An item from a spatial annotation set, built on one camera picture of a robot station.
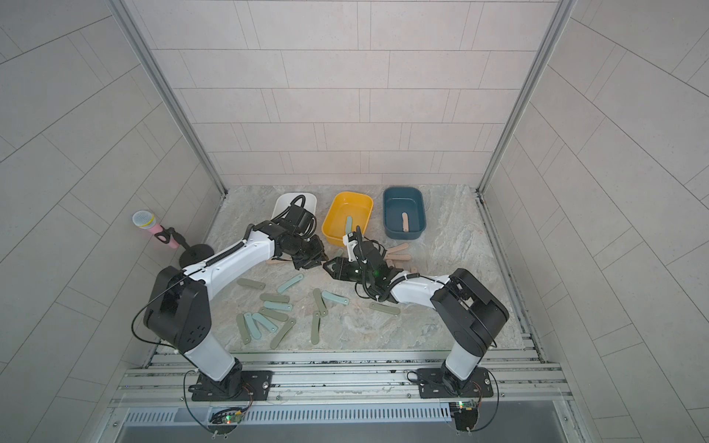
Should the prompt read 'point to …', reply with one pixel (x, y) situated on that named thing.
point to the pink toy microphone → (147, 221)
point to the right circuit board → (465, 414)
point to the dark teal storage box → (399, 199)
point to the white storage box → (284, 199)
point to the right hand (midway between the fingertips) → (327, 268)
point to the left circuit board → (229, 416)
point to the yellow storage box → (346, 204)
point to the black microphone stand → (191, 254)
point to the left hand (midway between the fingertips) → (334, 256)
